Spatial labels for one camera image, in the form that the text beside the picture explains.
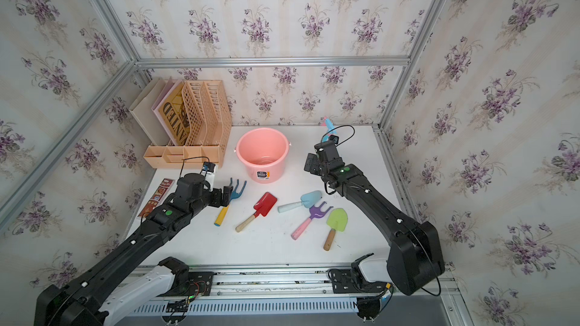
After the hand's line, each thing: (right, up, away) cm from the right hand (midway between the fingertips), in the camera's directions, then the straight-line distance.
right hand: (321, 161), depth 85 cm
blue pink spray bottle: (+5, +15, +11) cm, 19 cm away
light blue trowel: (-4, -17, +8) cm, 19 cm away
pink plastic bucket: (-25, +3, +21) cm, 32 cm away
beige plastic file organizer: (-52, +25, +23) cm, 62 cm away
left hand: (-36, -9, -4) cm, 37 cm away
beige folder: (-70, +19, +3) cm, 72 cm away
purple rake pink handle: (-2, -21, +4) cm, 21 cm away
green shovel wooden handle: (+7, -23, +4) cm, 24 cm away
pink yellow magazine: (-62, +22, +8) cm, 67 cm away
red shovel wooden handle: (-23, -19, +6) cm, 31 cm away
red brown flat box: (-68, -15, +8) cm, 70 cm away
